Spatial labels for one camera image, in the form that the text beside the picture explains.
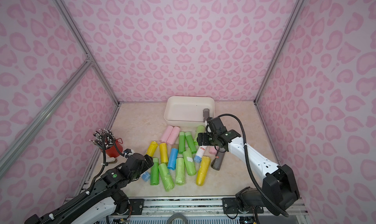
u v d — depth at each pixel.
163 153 0.90
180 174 0.81
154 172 0.82
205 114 1.09
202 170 0.82
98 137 0.78
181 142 0.95
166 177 0.80
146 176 0.80
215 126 0.63
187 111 1.10
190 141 0.94
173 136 0.96
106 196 0.53
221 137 0.60
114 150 0.84
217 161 0.86
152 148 0.92
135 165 0.62
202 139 0.74
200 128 1.01
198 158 0.86
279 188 0.40
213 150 0.90
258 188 0.40
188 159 0.86
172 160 0.86
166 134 0.98
